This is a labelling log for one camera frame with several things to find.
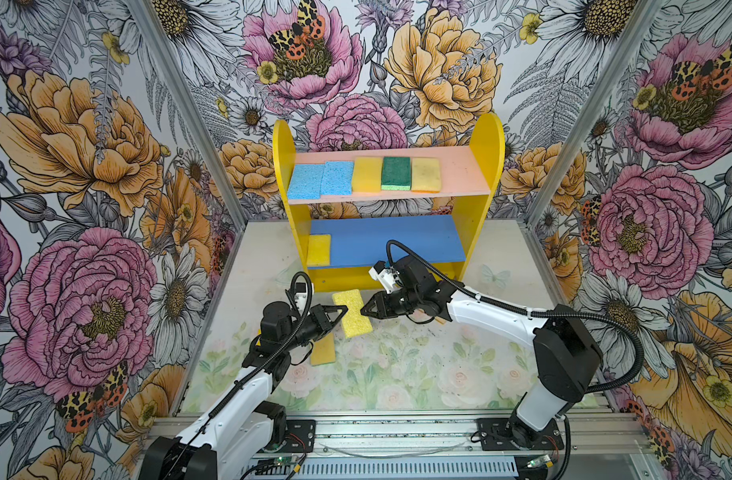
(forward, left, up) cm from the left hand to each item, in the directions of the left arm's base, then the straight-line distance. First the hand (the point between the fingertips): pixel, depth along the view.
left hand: (348, 317), depth 79 cm
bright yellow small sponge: (+22, +10, 0) cm, 24 cm away
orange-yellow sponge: (-3, +8, -14) cm, 16 cm away
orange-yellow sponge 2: (-8, -21, +13) cm, 26 cm away
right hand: (-1, -5, -1) cm, 5 cm away
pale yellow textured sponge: (-2, -1, 0) cm, 2 cm away
